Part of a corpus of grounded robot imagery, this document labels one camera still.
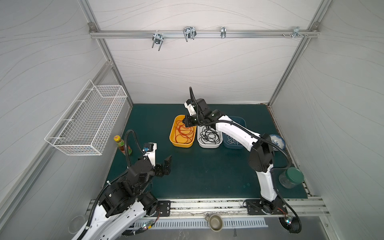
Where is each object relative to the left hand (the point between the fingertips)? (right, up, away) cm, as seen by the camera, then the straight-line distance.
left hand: (165, 153), depth 68 cm
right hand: (+8, +17, +17) cm, 25 cm away
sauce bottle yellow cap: (-28, +2, +14) cm, 31 cm away
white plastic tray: (+23, -1, +27) cm, 35 cm away
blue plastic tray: (+47, +14, +35) cm, 61 cm away
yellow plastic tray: (-2, +5, +32) cm, 33 cm away
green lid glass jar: (+62, -14, +5) cm, 64 cm away
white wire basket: (-37, +12, -1) cm, 39 cm away
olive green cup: (+24, -33, +1) cm, 41 cm away
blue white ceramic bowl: (+69, +1, +29) cm, 75 cm away
